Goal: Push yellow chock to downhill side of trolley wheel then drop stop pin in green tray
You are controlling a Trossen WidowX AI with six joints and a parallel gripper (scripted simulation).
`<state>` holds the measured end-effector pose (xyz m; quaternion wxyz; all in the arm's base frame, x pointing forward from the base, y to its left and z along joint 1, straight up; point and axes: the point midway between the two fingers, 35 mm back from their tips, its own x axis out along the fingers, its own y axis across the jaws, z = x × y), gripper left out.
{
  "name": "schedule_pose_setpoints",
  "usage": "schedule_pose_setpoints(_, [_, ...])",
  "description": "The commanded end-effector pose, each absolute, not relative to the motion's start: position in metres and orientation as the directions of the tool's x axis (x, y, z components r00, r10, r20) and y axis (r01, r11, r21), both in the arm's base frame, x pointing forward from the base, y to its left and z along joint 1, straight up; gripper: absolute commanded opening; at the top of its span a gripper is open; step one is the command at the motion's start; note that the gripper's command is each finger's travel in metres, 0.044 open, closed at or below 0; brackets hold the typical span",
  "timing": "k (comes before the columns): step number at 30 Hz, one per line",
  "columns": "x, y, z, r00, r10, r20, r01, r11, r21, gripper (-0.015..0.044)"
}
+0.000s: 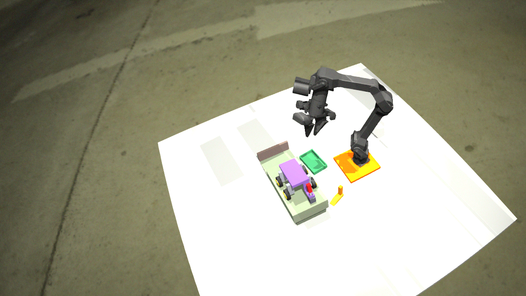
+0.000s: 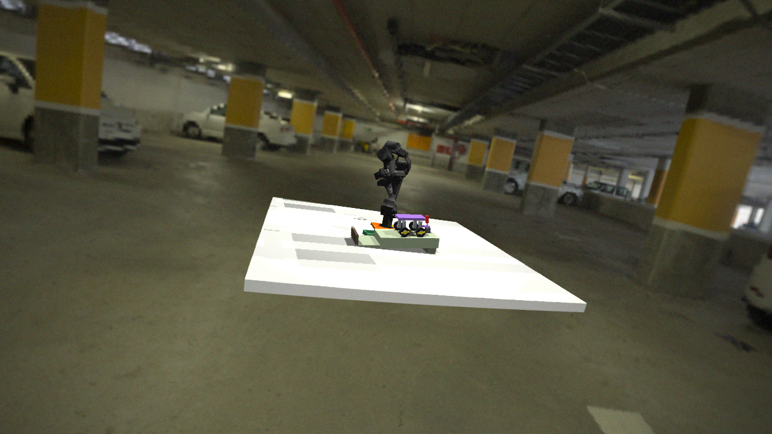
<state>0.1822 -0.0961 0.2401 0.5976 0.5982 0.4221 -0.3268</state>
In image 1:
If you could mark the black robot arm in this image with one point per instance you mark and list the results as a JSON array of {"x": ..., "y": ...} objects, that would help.
[{"x": 326, "y": 79}]

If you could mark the red-headed pin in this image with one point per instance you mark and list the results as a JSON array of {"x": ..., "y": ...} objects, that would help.
[{"x": 309, "y": 188}]

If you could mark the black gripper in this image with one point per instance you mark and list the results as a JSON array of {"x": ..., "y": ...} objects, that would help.
[{"x": 316, "y": 111}]

